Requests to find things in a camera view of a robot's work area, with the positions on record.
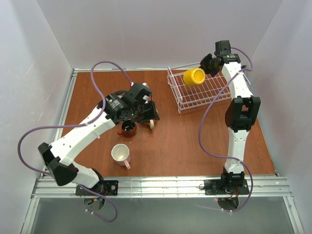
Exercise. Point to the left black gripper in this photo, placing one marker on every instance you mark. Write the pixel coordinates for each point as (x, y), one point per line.
(151, 111)

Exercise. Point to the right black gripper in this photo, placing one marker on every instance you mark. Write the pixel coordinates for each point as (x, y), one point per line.
(206, 63)

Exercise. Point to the yellow textured cup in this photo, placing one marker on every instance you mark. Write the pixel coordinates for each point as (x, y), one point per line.
(194, 76)

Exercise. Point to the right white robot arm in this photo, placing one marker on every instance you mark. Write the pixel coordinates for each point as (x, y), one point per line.
(239, 118)

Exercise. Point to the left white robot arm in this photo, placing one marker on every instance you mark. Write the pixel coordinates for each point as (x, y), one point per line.
(59, 157)

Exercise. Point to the beige round mug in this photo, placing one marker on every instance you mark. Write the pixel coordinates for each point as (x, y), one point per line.
(151, 124)

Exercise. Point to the brown black mug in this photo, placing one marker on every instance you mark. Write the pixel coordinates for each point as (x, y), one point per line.
(128, 129)

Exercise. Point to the white wire dish rack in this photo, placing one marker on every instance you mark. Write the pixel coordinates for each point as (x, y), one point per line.
(202, 90)

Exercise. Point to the white mug pink handle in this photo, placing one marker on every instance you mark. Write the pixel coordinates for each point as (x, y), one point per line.
(121, 155)

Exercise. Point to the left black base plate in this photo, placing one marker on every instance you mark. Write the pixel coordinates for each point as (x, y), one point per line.
(112, 187)

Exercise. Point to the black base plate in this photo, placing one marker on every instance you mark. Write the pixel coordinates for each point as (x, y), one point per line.
(218, 187)
(112, 187)

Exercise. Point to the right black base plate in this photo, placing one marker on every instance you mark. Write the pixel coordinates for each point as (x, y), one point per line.
(218, 187)

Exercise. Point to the aluminium frame rail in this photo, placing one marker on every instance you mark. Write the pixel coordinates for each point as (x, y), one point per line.
(163, 187)

